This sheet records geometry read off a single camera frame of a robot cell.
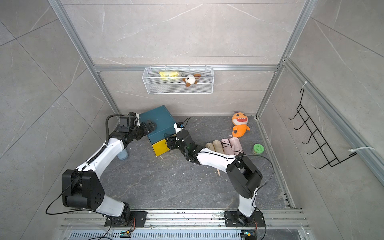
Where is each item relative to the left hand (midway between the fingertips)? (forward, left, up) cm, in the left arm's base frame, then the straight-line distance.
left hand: (152, 125), depth 87 cm
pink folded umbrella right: (-5, -53, -17) cm, 56 cm away
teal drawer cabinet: (-1, -8, +2) cm, 8 cm away
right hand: (-7, -10, -3) cm, 13 cm away
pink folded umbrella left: (-7, -47, -18) cm, 50 cm away
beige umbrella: (-6, -40, -17) cm, 44 cm away
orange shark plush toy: (+14, -59, -13) cm, 62 cm away
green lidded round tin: (-9, -66, -17) cm, 69 cm away
